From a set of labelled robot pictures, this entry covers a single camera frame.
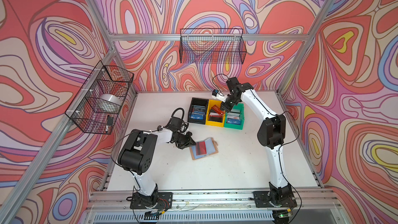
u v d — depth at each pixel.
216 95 0.86
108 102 0.70
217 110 0.97
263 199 0.72
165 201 0.73
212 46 0.96
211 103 1.05
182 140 0.82
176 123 0.79
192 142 0.90
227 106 0.84
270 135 0.59
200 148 0.90
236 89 0.72
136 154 0.49
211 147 0.88
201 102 1.05
